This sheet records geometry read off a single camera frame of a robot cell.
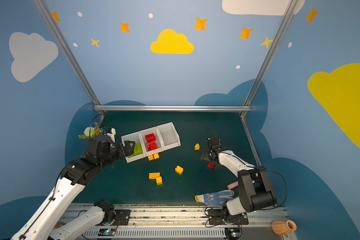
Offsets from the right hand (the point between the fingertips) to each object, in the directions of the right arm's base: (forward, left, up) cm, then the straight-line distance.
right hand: (210, 155), depth 93 cm
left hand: (-9, +43, +23) cm, 50 cm away
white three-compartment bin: (+14, +30, -3) cm, 33 cm away
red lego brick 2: (+7, +40, -1) cm, 41 cm away
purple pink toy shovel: (-17, -12, -3) cm, 21 cm away
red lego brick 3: (-6, 0, -2) cm, 6 cm away
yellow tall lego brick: (-10, +19, -2) cm, 22 cm away
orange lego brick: (-14, +34, -3) cm, 37 cm away
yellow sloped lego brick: (+7, +8, -3) cm, 11 cm away
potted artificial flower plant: (+6, +75, +12) cm, 76 cm away
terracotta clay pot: (-37, -29, +5) cm, 47 cm away
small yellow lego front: (-17, +30, -1) cm, 35 cm away
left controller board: (-42, +52, -3) cm, 67 cm away
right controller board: (-39, -9, -5) cm, 41 cm away
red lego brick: (+12, +41, -1) cm, 43 cm away
